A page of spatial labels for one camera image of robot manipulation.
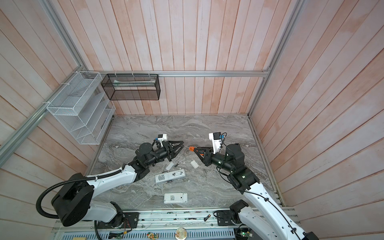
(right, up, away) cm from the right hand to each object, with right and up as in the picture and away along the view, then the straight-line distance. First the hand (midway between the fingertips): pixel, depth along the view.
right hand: (195, 150), depth 68 cm
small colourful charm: (-21, -41, +1) cm, 46 cm away
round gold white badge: (-7, -40, +2) cm, 41 cm away
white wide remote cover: (0, -13, +25) cm, 28 cm away
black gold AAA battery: (+6, -36, +6) cm, 37 cm away
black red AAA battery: (-15, -21, +17) cm, 31 cm away
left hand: (-5, +1, +4) cm, 7 cm away
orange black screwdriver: (-2, +1, +1) cm, 3 cm away
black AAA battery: (-11, -13, +24) cm, 30 cm away
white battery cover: (-15, -14, +24) cm, 32 cm away
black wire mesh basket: (-43, +40, +34) cm, 68 cm away
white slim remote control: (-14, -18, +18) cm, 29 cm away
